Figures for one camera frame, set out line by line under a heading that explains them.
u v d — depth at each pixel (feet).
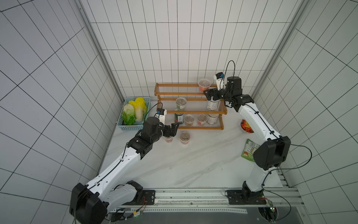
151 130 1.83
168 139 3.01
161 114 2.11
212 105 2.96
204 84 2.72
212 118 3.20
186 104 3.02
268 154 1.52
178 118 3.20
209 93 2.43
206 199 2.39
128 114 3.17
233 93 2.07
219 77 2.29
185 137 2.96
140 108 3.49
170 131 2.24
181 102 2.95
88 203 1.22
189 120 3.21
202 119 3.21
